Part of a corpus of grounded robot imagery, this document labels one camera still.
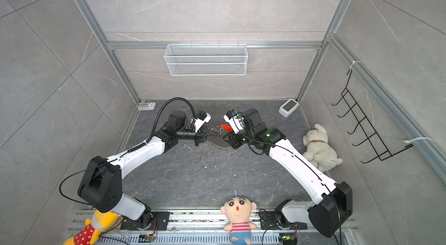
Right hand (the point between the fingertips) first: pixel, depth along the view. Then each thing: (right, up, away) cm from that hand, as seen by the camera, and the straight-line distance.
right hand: (228, 136), depth 75 cm
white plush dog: (+45, -9, +9) cm, 47 cm away
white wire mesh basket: (-13, +42, +26) cm, 51 cm away
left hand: (-5, +1, +3) cm, 6 cm away
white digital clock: (+41, +15, +37) cm, 57 cm away
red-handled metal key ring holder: (-2, +4, 0) cm, 5 cm away
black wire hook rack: (+54, +6, -6) cm, 55 cm away
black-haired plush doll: (+4, -29, -7) cm, 30 cm away
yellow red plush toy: (-54, -37, -9) cm, 66 cm away
